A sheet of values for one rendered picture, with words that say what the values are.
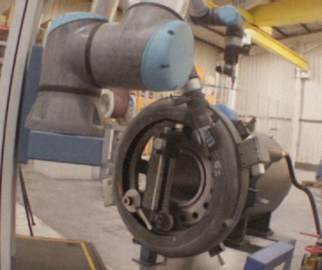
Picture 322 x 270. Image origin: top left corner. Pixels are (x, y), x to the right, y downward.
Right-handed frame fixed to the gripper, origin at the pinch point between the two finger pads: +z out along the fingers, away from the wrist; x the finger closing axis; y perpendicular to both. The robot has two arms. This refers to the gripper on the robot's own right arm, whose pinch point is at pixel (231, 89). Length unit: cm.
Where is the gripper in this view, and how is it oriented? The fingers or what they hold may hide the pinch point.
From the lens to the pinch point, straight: 167.3
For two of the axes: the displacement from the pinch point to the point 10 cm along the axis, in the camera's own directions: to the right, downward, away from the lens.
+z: -1.7, 9.8, 0.6
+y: -8.7, -1.8, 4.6
